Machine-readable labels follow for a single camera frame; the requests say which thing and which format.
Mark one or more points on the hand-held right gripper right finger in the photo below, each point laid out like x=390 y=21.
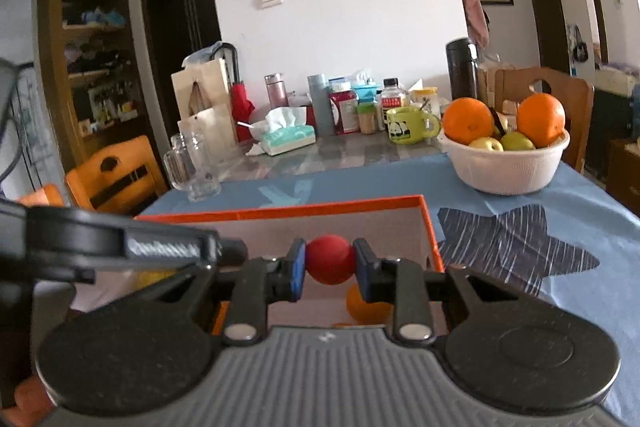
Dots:
x=362 y=272

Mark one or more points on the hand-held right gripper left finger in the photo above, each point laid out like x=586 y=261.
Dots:
x=298 y=269

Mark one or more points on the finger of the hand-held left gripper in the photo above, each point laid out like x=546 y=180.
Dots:
x=232 y=252

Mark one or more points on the red apple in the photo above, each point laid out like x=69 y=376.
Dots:
x=330 y=259

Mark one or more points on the orange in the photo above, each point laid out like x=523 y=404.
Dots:
x=367 y=309
x=540 y=119
x=467 y=119

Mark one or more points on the orange cardboard box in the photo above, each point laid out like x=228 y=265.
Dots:
x=390 y=232

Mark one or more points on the white ribbed bowl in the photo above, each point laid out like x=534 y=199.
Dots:
x=505 y=172

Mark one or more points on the wooden chair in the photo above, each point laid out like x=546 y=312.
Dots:
x=47 y=196
x=575 y=107
x=130 y=177

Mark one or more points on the clear glass mug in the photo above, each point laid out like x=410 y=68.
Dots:
x=200 y=167

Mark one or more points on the teal tissue box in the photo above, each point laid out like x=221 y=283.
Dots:
x=290 y=139

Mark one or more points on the blue star-print tablecloth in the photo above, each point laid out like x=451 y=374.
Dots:
x=500 y=227

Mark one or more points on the red umbrella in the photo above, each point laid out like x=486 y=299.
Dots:
x=242 y=104

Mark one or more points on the green-lid jar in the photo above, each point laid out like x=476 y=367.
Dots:
x=366 y=122

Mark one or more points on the green panda mug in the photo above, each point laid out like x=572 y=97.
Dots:
x=405 y=127

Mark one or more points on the red canister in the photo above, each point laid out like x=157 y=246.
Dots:
x=345 y=112

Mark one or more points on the pink bottle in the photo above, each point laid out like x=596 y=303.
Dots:
x=276 y=94

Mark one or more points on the grey bottle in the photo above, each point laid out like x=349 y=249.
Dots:
x=320 y=107

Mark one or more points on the green apple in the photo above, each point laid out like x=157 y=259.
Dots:
x=482 y=144
x=517 y=142

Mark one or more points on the yellow-lid jar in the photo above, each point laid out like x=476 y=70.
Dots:
x=427 y=102

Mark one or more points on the wooden shelf cabinet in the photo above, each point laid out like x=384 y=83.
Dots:
x=50 y=57

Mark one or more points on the black thermos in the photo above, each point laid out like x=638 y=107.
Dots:
x=462 y=67

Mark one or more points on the brown paper bag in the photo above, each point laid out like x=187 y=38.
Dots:
x=492 y=79

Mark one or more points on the dark wooden cabinet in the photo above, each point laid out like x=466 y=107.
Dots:
x=620 y=167

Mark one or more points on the pink hanging garment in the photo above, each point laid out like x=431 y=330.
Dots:
x=472 y=2

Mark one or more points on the black hanging bag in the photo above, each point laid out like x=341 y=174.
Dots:
x=580 y=49

